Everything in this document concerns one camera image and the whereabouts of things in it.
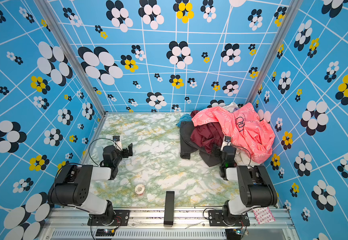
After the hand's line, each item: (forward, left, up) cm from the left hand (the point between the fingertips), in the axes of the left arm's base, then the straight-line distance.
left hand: (125, 143), depth 94 cm
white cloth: (+33, -75, 0) cm, 82 cm away
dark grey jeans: (0, -40, -5) cm, 40 cm away
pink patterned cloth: (+3, -76, +9) cm, 76 cm away
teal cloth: (+27, -38, -5) cm, 47 cm away
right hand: (-1, -63, 0) cm, 63 cm away
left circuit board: (-46, +2, -10) cm, 47 cm away
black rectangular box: (-39, -30, +3) cm, 49 cm away
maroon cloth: (0, -52, +7) cm, 53 cm away
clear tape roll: (-27, -13, -5) cm, 30 cm away
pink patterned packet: (-38, -77, -6) cm, 86 cm away
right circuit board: (-46, -60, -7) cm, 76 cm away
